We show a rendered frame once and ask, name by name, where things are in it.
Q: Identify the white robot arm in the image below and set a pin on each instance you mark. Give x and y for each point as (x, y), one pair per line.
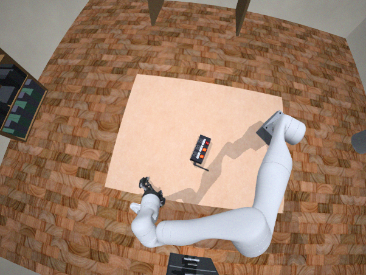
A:
(250, 229)

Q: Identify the black power strip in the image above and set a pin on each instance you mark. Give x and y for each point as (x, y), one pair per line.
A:
(200, 150)

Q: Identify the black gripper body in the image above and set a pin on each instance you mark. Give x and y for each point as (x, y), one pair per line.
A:
(149, 191)

